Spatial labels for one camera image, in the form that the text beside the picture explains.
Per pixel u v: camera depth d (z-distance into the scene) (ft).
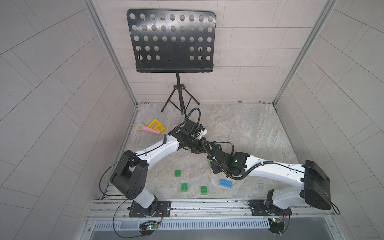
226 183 2.58
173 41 2.23
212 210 2.34
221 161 1.89
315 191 1.27
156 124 3.35
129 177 1.39
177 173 2.66
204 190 2.42
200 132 2.30
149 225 2.21
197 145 2.31
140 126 3.23
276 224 2.27
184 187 2.47
